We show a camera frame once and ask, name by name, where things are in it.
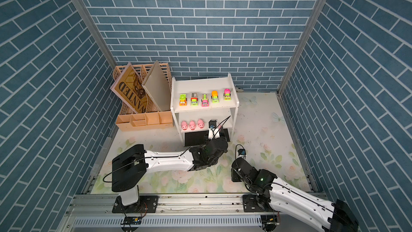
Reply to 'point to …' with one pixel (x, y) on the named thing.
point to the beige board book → (157, 86)
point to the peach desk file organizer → (129, 120)
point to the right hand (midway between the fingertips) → (232, 171)
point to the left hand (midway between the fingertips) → (225, 130)
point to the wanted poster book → (129, 87)
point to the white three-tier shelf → (225, 112)
